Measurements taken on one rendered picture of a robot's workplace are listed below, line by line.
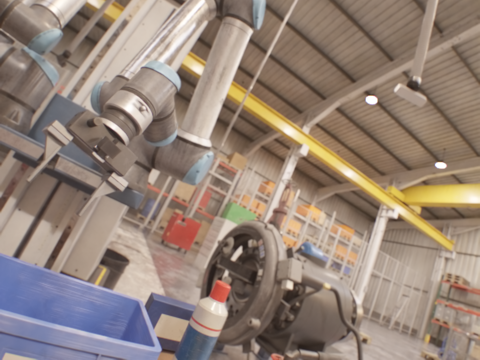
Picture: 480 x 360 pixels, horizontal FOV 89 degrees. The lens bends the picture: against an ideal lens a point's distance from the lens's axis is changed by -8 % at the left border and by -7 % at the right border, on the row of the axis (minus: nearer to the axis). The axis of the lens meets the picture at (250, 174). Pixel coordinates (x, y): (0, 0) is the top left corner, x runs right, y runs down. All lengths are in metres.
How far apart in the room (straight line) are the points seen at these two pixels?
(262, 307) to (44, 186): 1.12
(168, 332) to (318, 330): 1.33
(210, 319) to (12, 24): 0.85
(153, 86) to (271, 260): 1.11
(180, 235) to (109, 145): 6.53
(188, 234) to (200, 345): 6.53
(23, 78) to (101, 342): 0.93
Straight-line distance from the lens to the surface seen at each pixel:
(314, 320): 1.85
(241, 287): 1.55
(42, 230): 1.32
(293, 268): 1.38
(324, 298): 1.87
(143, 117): 0.57
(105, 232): 1.38
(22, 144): 1.10
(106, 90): 0.77
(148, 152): 1.02
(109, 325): 0.65
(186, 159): 0.97
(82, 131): 0.53
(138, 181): 1.03
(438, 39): 9.24
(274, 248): 1.50
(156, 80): 0.60
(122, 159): 0.56
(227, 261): 1.74
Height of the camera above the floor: 0.78
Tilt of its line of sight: 15 degrees up
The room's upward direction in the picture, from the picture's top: 25 degrees clockwise
